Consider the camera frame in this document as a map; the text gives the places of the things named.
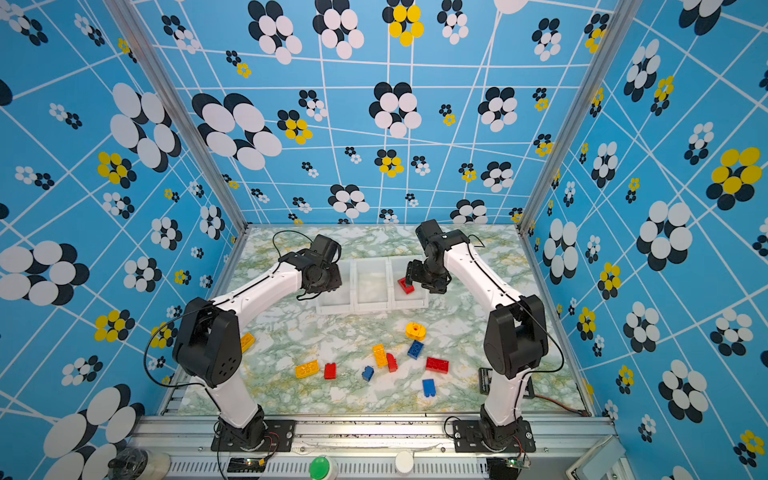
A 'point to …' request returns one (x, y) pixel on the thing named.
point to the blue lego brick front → (429, 387)
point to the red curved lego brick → (392, 363)
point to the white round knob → (404, 463)
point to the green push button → (319, 468)
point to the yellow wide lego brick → (307, 369)
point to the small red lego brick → (330, 371)
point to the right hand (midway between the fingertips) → (418, 285)
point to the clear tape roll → (138, 464)
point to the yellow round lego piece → (415, 331)
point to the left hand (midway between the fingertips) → (337, 280)
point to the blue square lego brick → (415, 349)
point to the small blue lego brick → (368, 373)
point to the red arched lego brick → (403, 283)
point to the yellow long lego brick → (380, 353)
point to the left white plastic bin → (343, 300)
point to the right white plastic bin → (399, 299)
